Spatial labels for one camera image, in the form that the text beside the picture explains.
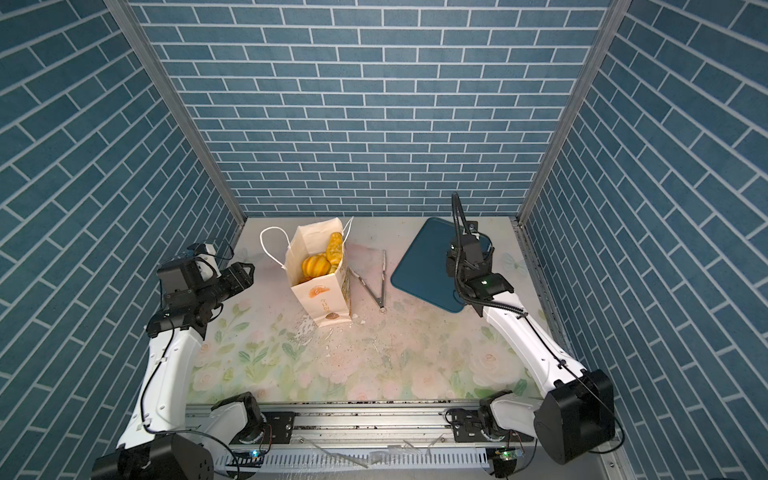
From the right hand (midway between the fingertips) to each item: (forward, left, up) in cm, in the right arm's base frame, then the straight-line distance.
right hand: (465, 250), depth 82 cm
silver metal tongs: (-5, +24, -21) cm, 33 cm away
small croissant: (-7, +41, -3) cm, 42 cm away
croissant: (0, +37, -3) cm, 38 cm away
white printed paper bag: (-15, +37, -6) cm, 40 cm away
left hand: (-11, +58, +1) cm, 59 cm away
